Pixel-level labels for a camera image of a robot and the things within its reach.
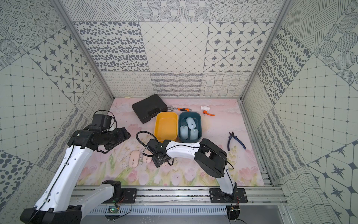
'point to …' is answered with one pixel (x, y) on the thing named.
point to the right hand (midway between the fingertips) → (164, 159)
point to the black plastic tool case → (149, 107)
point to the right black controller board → (233, 212)
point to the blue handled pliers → (232, 135)
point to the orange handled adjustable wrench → (182, 109)
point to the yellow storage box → (166, 126)
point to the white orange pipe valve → (205, 109)
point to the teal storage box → (197, 117)
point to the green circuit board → (112, 210)
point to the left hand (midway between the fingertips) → (128, 137)
